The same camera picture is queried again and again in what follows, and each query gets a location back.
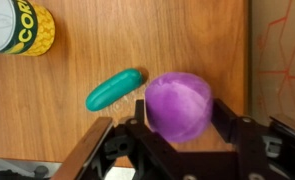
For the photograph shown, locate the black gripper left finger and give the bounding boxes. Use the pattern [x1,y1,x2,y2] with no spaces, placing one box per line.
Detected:
[113,99,180,168]

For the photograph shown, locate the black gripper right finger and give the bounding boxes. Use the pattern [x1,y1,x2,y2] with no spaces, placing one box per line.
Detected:
[211,98,295,168]

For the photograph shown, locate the purple plush ball toy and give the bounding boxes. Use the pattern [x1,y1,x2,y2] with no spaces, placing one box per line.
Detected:
[144,71,214,144]

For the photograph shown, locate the green cucumber toy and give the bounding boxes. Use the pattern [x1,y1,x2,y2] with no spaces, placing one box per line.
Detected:
[85,68,144,112]

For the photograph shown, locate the brown cardboard board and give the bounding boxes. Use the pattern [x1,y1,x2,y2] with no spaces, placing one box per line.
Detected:
[248,0,295,126]

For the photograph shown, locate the corn tin can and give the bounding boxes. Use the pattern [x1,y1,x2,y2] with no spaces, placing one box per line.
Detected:
[0,0,56,57]

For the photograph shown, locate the grey metal wrist bracket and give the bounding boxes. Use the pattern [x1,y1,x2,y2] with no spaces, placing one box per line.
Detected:
[51,116,115,180]

